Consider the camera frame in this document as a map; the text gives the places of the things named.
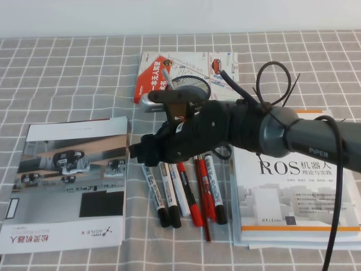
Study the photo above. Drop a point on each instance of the papers under ROS textbook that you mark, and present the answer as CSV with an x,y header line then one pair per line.
x,y
237,234

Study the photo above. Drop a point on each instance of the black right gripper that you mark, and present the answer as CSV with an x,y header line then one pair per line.
x,y
177,141

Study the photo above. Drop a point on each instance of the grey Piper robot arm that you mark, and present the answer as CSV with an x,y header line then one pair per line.
x,y
274,131

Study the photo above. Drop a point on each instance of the black zip tie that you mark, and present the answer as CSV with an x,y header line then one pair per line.
x,y
273,89

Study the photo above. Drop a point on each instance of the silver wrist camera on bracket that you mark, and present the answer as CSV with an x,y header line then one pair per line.
x,y
177,104

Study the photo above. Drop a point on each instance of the red gel pen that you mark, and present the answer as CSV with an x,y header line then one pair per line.
x,y
207,193

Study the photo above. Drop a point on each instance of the black mesh pen holder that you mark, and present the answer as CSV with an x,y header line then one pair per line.
x,y
194,85

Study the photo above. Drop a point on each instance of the Agilex Robotics brochure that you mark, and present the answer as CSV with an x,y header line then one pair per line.
x,y
70,190

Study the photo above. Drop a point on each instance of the white ROS textbook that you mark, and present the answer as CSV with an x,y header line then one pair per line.
x,y
287,194

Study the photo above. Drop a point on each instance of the white marker black ends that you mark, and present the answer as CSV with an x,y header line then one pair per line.
x,y
216,193

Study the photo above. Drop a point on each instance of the red and white map book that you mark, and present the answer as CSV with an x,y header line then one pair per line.
x,y
200,64

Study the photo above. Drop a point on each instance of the red marker black barrel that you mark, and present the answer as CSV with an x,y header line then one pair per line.
x,y
194,209

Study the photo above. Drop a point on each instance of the red pencil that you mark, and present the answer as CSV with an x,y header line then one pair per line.
x,y
201,199

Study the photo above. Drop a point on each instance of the white marker black cap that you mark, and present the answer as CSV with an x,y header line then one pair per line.
x,y
170,196
157,198

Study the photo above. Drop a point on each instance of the silver marker in holder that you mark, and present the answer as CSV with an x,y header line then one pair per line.
x,y
168,79

